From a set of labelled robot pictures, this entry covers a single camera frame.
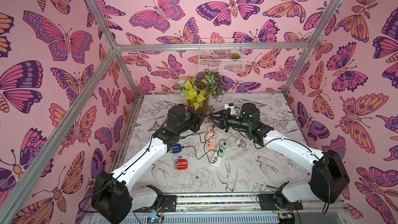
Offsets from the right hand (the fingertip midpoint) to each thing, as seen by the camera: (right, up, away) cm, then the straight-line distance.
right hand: (210, 114), depth 71 cm
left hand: (0, +2, +3) cm, 3 cm away
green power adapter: (+7, -21, +12) cm, 25 cm away
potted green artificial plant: (-6, +14, +19) cm, 24 cm away
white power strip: (+5, -26, +15) cm, 30 cm away
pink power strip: (+2, -15, +22) cm, 26 cm away
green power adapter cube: (+9, -17, +14) cm, 24 cm away
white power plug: (+18, -18, +20) cm, 33 cm away
